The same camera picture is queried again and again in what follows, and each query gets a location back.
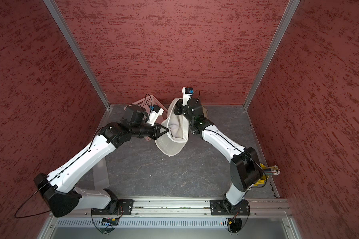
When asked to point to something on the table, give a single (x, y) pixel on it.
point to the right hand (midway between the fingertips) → (174, 101)
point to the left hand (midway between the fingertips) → (166, 133)
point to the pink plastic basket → (147, 138)
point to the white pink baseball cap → (173, 141)
